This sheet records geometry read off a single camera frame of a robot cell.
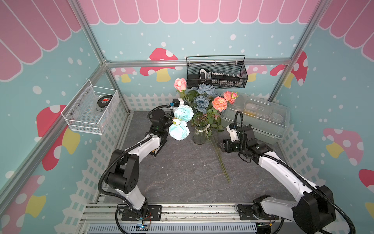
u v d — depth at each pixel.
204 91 0.76
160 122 0.65
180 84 0.61
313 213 0.40
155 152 0.96
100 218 0.73
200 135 0.94
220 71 0.92
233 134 0.74
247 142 0.62
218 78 0.88
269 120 0.92
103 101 0.79
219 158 0.93
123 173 0.47
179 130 0.53
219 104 0.71
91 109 0.75
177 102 0.66
